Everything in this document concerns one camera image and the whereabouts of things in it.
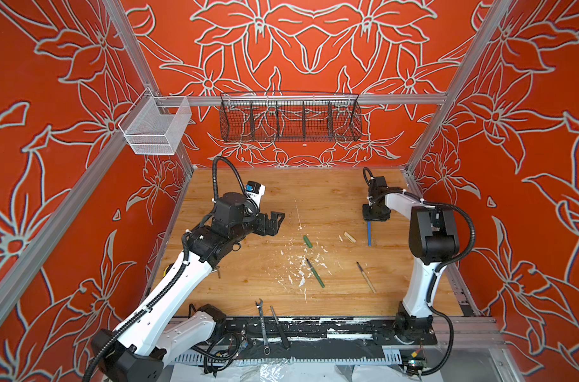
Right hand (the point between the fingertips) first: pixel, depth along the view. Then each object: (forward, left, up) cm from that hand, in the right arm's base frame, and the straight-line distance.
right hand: (368, 214), depth 101 cm
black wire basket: (+30, +34, +30) cm, 54 cm away
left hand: (-15, +40, +27) cm, 51 cm away
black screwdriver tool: (-46, +37, +1) cm, 59 cm away
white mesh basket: (+19, +88, +32) cm, 96 cm away
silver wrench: (-48, +42, +1) cm, 64 cm away
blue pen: (-9, +2, 0) cm, 10 cm away
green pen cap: (-13, +27, 0) cm, 30 cm away
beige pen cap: (-11, +10, 0) cm, 15 cm away
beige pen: (-27, +7, 0) cm, 28 cm away
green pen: (-29, +24, -1) cm, 37 cm away
